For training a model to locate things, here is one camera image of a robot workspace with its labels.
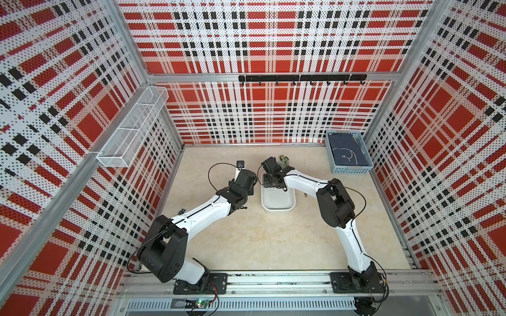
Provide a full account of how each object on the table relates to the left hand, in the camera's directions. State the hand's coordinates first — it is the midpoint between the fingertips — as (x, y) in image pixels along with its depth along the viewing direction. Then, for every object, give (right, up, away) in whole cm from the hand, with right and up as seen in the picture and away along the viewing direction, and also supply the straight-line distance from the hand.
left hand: (245, 180), depth 89 cm
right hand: (+12, 0, +13) cm, 18 cm away
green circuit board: (-13, -42, -20) cm, 49 cm away
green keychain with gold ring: (+21, +10, +25) cm, 34 cm away
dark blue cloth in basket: (+54, +15, +19) cm, 60 cm away
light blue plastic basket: (+54, +5, +15) cm, 56 cm away
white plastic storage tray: (+14, -10, +7) cm, 18 cm away
